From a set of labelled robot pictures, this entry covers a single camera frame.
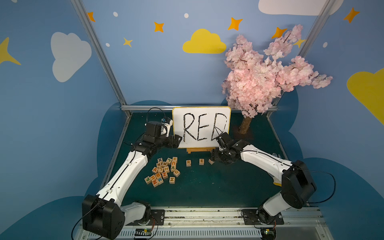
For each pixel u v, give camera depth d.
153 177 0.85
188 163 0.91
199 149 0.96
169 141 0.70
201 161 0.92
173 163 0.91
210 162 0.93
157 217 0.75
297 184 0.44
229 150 0.66
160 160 0.92
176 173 0.88
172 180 0.84
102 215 0.38
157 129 0.60
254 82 0.68
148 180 0.84
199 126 0.90
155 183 0.84
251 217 0.74
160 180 0.84
